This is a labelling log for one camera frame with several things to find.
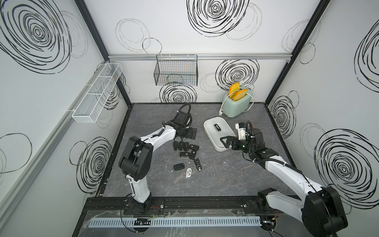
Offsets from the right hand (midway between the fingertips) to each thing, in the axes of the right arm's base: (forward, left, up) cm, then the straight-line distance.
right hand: (226, 139), depth 82 cm
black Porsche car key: (-9, +16, -13) cm, 23 cm away
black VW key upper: (+2, +18, -14) cm, 23 cm away
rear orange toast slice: (+39, -9, +6) cm, 40 cm away
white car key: (-14, +21, -14) cm, 29 cm away
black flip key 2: (+2, +23, -13) cm, 27 cm away
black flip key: (+2, +27, -13) cm, 30 cm away
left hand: (+9, +22, -7) cm, 25 cm away
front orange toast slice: (+31, -11, +6) cm, 33 cm away
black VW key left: (-3, +24, -13) cm, 28 cm away
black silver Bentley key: (+19, +3, -13) cm, 24 cm away
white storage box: (+10, +5, -12) cm, 16 cm away
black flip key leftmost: (+3, +31, -14) cm, 34 cm away
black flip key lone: (-11, +27, -13) cm, 32 cm away
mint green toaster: (+28, -8, -4) cm, 29 cm away
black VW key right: (-3, +19, -14) cm, 24 cm away
